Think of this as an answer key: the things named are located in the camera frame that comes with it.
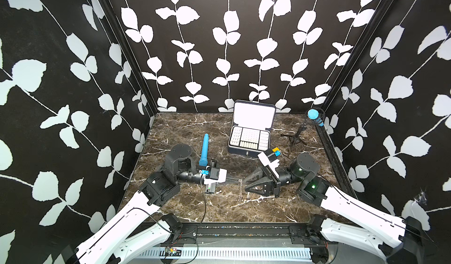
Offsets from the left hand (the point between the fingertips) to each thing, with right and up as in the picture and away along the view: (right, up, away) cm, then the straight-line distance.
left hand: (237, 176), depth 54 cm
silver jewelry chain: (+3, -20, +28) cm, 35 cm away
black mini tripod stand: (+35, +9, +44) cm, 57 cm away
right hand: (+3, -3, 0) cm, 5 cm away
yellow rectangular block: (+25, +3, +48) cm, 54 cm away
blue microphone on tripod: (+39, +22, +30) cm, 54 cm away
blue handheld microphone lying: (-17, -2, +40) cm, 43 cm away
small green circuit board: (-25, -37, +18) cm, 48 cm away
